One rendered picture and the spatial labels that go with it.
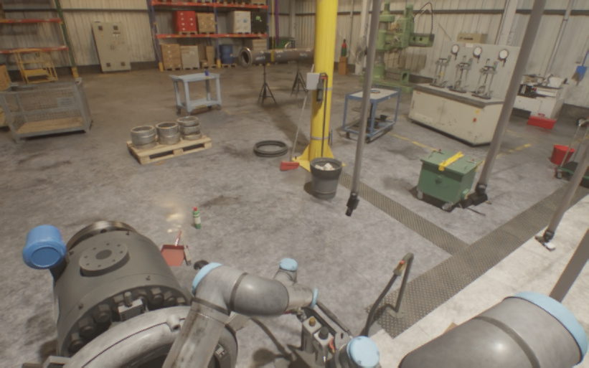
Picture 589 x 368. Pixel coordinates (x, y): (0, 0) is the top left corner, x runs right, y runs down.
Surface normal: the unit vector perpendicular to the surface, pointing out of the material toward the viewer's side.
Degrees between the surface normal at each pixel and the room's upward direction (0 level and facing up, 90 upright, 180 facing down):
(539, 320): 5
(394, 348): 0
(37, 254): 90
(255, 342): 0
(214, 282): 30
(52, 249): 90
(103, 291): 9
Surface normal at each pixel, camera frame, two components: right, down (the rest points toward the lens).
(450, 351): -0.59, -0.74
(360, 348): 0.16, -0.69
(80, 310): -0.39, -0.62
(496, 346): -0.21, -0.74
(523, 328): 0.06, -0.84
